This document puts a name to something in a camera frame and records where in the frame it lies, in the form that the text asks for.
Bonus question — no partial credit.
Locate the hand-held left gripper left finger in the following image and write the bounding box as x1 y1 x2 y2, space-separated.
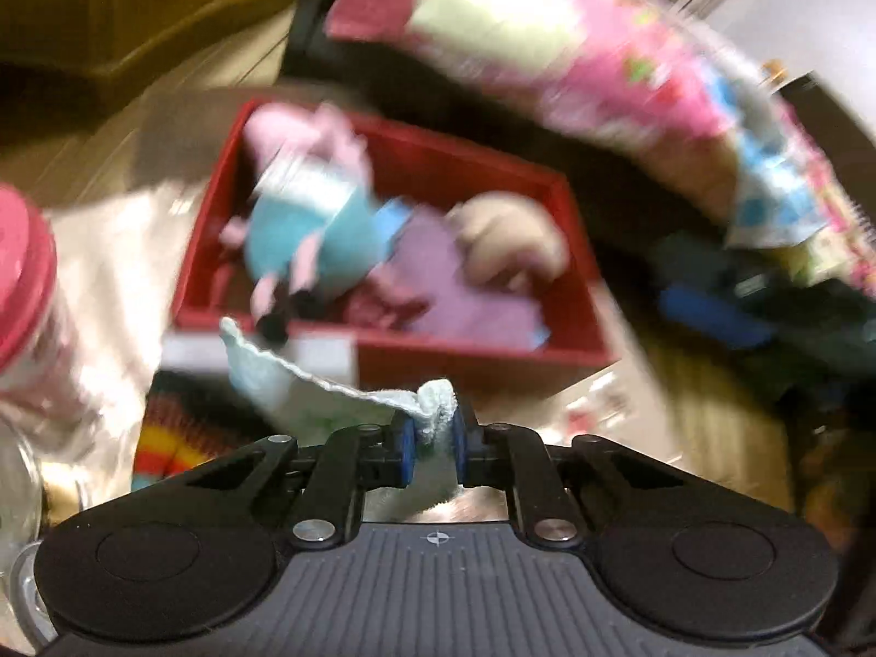
179 416 418 550

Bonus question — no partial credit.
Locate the rainbow striped knit item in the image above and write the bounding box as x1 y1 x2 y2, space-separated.
132 371 276 495

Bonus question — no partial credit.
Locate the light green towel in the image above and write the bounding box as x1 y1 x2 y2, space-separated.
219 315 461 497

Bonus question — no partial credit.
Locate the pink cartoon quilt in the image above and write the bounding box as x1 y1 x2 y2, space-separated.
325 0 876 289

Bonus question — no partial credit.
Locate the pig plush toy blue dress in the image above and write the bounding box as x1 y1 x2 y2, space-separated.
220 101 413 344

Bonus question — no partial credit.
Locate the dark bed frame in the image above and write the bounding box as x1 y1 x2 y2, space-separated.
280 0 754 257

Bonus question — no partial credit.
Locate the blue checked sheet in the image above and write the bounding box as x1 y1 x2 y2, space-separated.
724 75 831 252

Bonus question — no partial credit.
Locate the beige plush toy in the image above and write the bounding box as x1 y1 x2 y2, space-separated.
448 190 570 290

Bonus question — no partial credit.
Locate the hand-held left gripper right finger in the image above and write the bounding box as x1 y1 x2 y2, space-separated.
452 405 689 547

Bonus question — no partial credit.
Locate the wooden desk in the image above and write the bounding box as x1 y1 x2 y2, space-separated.
0 0 324 78

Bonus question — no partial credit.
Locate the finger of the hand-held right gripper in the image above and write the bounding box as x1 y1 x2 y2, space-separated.
655 283 776 351

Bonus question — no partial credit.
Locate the clear glass jar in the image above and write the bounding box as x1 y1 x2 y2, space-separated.
0 417 59 657

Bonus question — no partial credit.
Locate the purple cloth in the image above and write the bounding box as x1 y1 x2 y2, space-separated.
370 209 550 351

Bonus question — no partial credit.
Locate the pink-lidded clear jar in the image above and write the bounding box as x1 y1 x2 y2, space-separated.
0 185 105 470

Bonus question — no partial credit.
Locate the red box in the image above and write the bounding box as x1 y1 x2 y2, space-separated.
170 99 618 404

